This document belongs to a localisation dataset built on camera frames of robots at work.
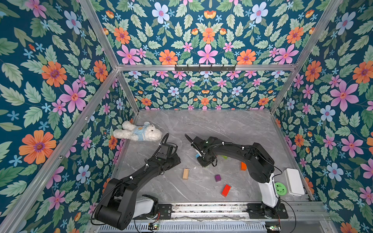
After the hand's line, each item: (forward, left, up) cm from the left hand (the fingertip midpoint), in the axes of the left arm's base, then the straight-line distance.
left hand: (180, 158), depth 89 cm
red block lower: (-20, -25, -2) cm, 32 cm away
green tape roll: (-22, -54, +1) cm, 58 cm away
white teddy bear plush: (+17, +21, +6) cm, 28 cm away
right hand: (-1, -17, -2) cm, 17 cm away
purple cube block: (-13, -22, -2) cm, 25 cm away
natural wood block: (-9, -3, -1) cm, 10 cm away
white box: (-20, -63, +1) cm, 66 cm away
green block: (-13, -22, +26) cm, 37 cm away
